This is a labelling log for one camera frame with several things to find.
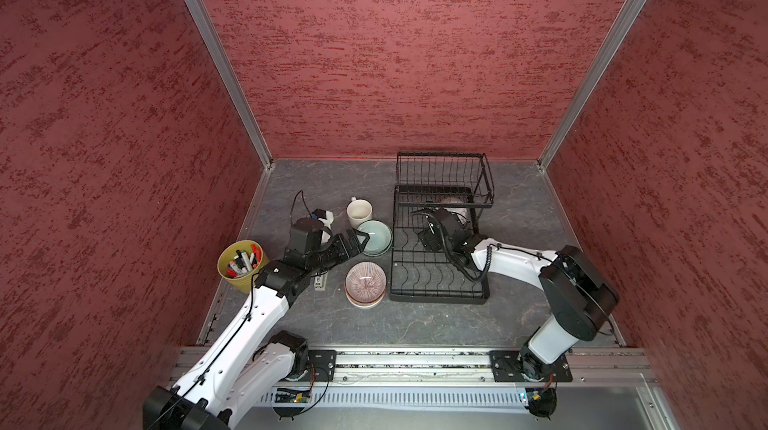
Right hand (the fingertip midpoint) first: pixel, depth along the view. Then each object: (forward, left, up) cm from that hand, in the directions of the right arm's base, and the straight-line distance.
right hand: (435, 230), depth 93 cm
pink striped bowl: (-16, +22, -1) cm, 27 cm away
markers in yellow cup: (-11, +56, +3) cm, 57 cm away
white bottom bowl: (-23, +22, 0) cm, 31 cm away
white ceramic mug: (+8, +25, 0) cm, 26 cm away
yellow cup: (-10, +59, +8) cm, 60 cm away
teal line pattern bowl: (-1, +17, -1) cm, 18 cm away
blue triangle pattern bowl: (+16, -10, -5) cm, 19 cm away
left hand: (-11, +23, +10) cm, 27 cm away
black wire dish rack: (+13, -3, -3) cm, 13 cm away
